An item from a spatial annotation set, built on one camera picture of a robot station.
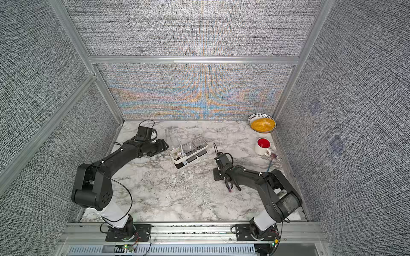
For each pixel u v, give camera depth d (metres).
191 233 0.75
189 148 0.98
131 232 0.67
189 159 0.91
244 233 0.74
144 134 0.73
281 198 0.46
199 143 0.99
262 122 1.10
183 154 0.90
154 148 0.82
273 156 1.00
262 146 0.98
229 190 0.87
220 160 0.73
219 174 0.81
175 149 0.93
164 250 0.70
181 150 0.90
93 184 0.46
